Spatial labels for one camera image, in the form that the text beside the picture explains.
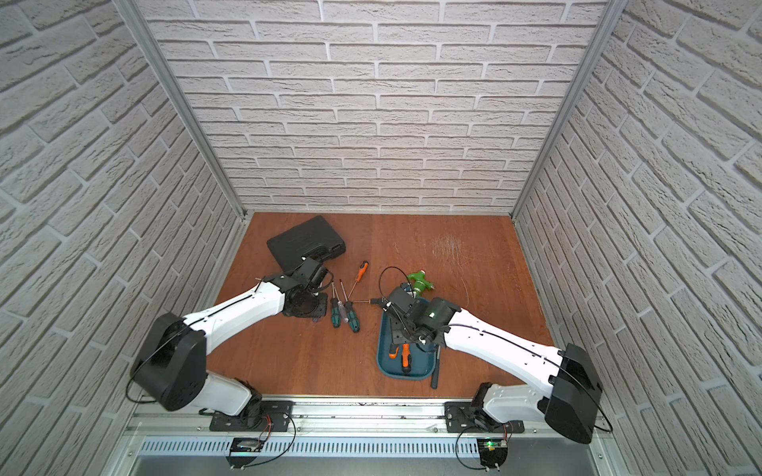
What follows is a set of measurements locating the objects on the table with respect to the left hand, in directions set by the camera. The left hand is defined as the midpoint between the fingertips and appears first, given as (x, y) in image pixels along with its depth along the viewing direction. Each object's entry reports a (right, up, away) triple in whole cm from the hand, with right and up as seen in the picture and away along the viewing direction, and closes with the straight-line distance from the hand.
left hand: (325, 305), depth 88 cm
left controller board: (-16, -32, -18) cm, 40 cm away
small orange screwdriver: (+10, +9, +13) cm, 19 cm away
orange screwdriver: (+24, -14, -6) cm, 29 cm away
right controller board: (+45, -32, -17) cm, 58 cm away
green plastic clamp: (+30, +5, +10) cm, 32 cm away
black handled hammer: (+32, -17, -8) cm, 38 cm away
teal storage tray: (+29, -15, -5) cm, 33 cm away
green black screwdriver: (+2, -2, +3) cm, 4 cm away
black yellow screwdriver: (+15, 0, +8) cm, 17 cm away
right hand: (+24, -4, -10) cm, 26 cm away
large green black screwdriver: (+8, -5, +1) cm, 10 cm away
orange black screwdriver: (+21, -12, -5) cm, 25 cm away
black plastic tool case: (-17, +18, +18) cm, 30 cm away
